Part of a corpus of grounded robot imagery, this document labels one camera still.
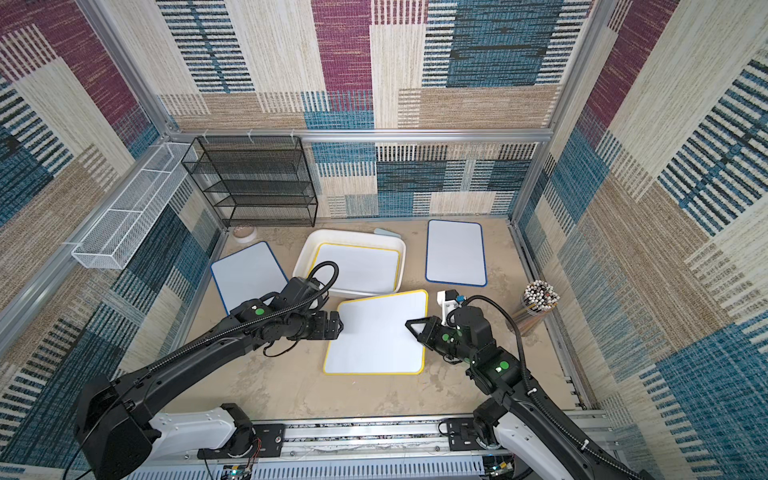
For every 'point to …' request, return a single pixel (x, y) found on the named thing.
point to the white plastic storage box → (349, 237)
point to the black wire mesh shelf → (254, 180)
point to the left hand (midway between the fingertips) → (332, 327)
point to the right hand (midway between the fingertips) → (408, 328)
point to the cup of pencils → (539, 299)
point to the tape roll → (245, 233)
